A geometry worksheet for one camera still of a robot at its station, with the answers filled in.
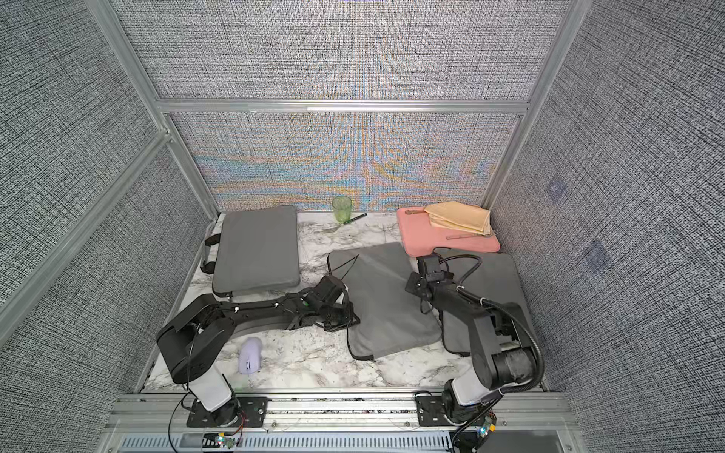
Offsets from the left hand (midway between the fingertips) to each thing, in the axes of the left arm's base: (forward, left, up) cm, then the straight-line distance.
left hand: (367, 321), depth 85 cm
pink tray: (+37, -23, -6) cm, 44 cm away
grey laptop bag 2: (+2, -8, -3) cm, 8 cm away
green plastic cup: (+50, +8, -1) cm, 51 cm away
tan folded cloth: (+44, -40, -2) cm, 59 cm away
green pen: (+49, -1, -6) cm, 50 cm away
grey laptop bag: (+32, +41, -5) cm, 52 cm away
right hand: (+15, -16, 0) cm, 22 cm away
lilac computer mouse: (-8, +34, -3) cm, 35 cm away
